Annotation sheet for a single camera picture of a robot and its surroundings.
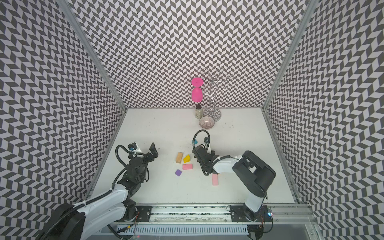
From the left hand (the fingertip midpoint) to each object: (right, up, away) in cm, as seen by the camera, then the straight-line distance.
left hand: (147, 146), depth 84 cm
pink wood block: (+38, -19, +1) cm, 43 cm away
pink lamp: (+28, +31, +15) cm, 44 cm away
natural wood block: (+17, -8, +7) cm, 20 cm away
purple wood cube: (+17, -16, +3) cm, 24 cm away
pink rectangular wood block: (+22, -13, +5) cm, 26 cm away
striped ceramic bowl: (+35, +13, +24) cm, 44 cm away
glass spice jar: (+29, +21, +24) cm, 43 cm away
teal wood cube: (+27, 0, +15) cm, 31 cm away
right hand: (+33, -8, +10) cm, 35 cm away
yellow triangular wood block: (+22, -9, +7) cm, 25 cm away
